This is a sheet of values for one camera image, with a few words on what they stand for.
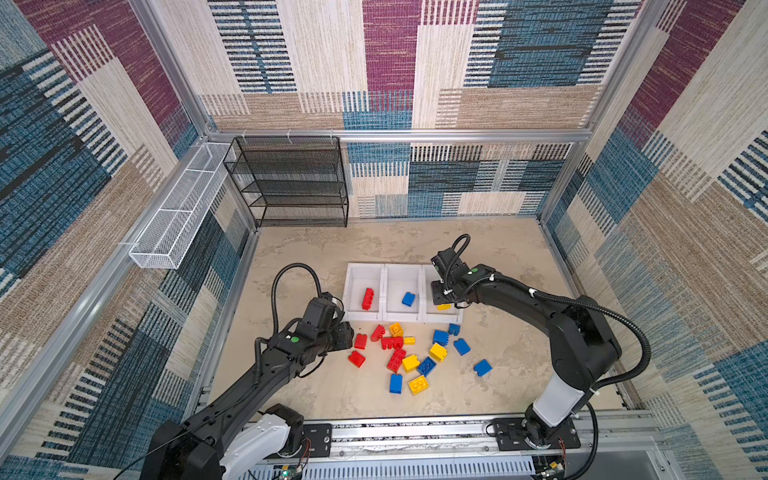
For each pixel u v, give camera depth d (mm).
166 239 929
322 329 640
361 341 892
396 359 851
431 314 893
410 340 889
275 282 675
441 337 889
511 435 731
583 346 465
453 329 893
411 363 837
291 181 1108
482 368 846
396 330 885
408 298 969
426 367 851
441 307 953
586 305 483
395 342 871
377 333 892
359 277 1021
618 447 725
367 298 962
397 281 1019
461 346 886
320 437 748
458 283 656
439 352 851
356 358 854
